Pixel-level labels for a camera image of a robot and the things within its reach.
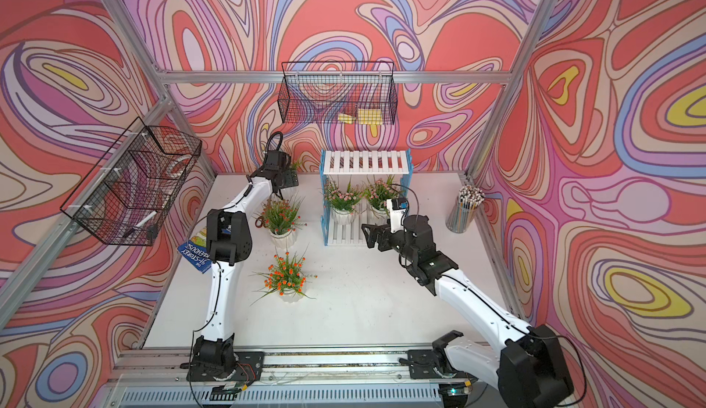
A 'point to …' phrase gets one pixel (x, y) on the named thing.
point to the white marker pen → (139, 225)
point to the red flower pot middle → (282, 216)
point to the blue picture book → (195, 251)
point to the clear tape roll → (176, 166)
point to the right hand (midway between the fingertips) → (376, 230)
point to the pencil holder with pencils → (462, 210)
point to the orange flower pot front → (285, 277)
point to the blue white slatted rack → (358, 162)
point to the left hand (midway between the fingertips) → (286, 178)
